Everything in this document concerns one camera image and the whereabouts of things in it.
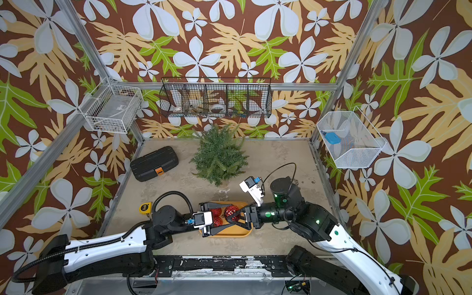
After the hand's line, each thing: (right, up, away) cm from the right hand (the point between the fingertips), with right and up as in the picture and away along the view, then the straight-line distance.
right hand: (231, 218), depth 56 cm
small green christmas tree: (-5, +19, +18) cm, 27 cm away
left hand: (0, +2, +2) cm, 3 cm away
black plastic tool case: (-43, +15, +44) cm, 64 cm away
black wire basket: (+7, +52, +44) cm, 68 cm away
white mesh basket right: (+54, +28, +28) cm, 67 cm away
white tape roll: (-8, +46, +43) cm, 63 cm away
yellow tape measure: (-43, -6, +33) cm, 55 cm away
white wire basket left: (-57, +42, +31) cm, 78 cm away
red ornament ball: (0, +3, -1) cm, 3 cm away
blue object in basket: (+48, +28, +31) cm, 64 cm away
